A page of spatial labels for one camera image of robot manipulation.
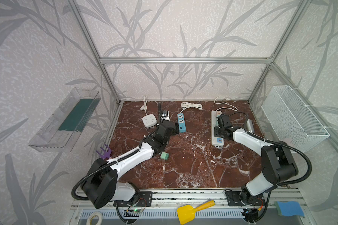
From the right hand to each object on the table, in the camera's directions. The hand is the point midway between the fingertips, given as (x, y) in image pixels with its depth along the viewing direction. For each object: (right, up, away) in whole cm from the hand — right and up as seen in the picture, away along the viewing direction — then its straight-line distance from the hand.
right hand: (218, 127), depth 95 cm
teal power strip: (-25, +2, +7) cm, 26 cm away
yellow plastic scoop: (-24, -40, -26) cm, 54 cm away
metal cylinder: (+24, 0, +6) cm, 25 cm away
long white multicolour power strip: (-2, -9, -1) cm, 10 cm away
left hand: (-31, +7, -12) cm, 34 cm away
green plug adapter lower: (-36, -17, -8) cm, 41 cm away
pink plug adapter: (+3, +10, +10) cm, 15 cm away
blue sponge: (+28, -38, -26) cm, 54 cm away
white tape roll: (-66, -42, -27) cm, 83 cm away
